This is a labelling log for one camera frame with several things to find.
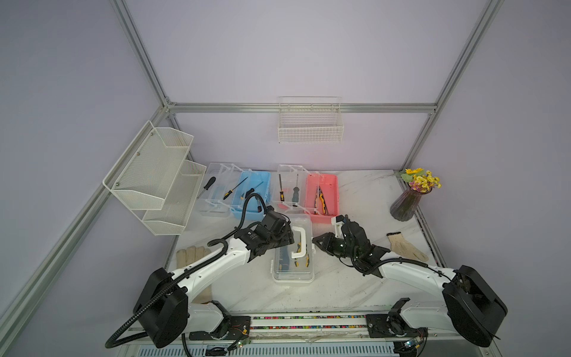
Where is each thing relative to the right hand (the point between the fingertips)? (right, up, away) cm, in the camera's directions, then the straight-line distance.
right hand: (314, 244), depth 84 cm
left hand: (-11, +2, -1) cm, 11 cm away
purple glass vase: (+42, +13, +13) cm, 46 cm away
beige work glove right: (+37, -2, +9) cm, 38 cm away
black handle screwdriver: (-47, +23, +17) cm, 55 cm away
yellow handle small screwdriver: (-13, +20, +15) cm, 28 cm away
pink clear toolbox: (-1, +24, +23) cm, 34 cm away
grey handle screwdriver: (-7, +18, +14) cm, 24 cm away
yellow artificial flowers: (+41, +25, 0) cm, 48 cm away
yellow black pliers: (-6, -2, -1) cm, 7 cm away
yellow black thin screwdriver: (-37, +20, +18) cm, 46 cm away
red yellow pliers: (+6, +19, +26) cm, 33 cm away
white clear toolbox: (-8, -6, -3) cm, 10 cm away
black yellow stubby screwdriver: (-31, +20, +27) cm, 45 cm away
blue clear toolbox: (-29, +25, +27) cm, 47 cm away
